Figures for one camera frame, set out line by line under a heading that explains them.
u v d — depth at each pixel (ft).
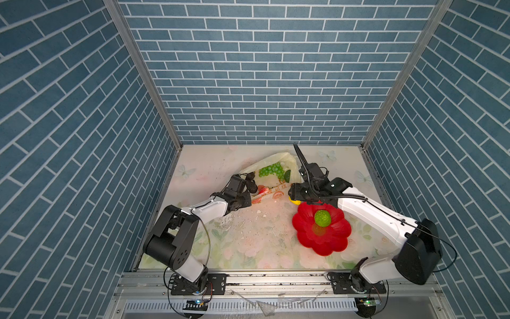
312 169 2.03
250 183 3.37
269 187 3.19
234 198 2.36
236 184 2.43
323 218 2.78
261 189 3.24
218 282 2.42
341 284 2.41
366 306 2.33
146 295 2.33
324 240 2.77
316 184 2.00
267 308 2.28
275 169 3.44
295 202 2.49
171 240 1.46
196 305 2.37
